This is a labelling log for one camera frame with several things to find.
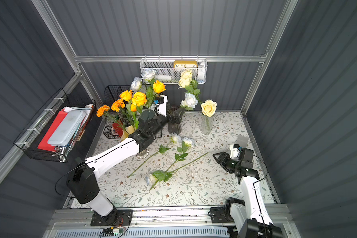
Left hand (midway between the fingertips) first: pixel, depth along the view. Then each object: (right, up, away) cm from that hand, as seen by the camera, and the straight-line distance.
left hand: (179, 107), depth 72 cm
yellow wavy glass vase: (-29, -11, +12) cm, 34 cm away
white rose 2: (+4, -20, +27) cm, 33 cm away
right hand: (+22, -27, +10) cm, 36 cm away
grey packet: (+44, -19, +30) cm, 57 cm away
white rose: (-4, -18, +28) cm, 33 cm away
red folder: (-62, -18, -5) cm, 64 cm away
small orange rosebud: (-24, 0, +5) cm, 25 cm away
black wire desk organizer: (-52, +16, +40) cm, 67 cm away
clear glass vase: (+19, -8, +33) cm, 39 cm away
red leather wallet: (-44, -12, +30) cm, 54 cm away
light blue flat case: (-54, -13, -5) cm, 55 cm away
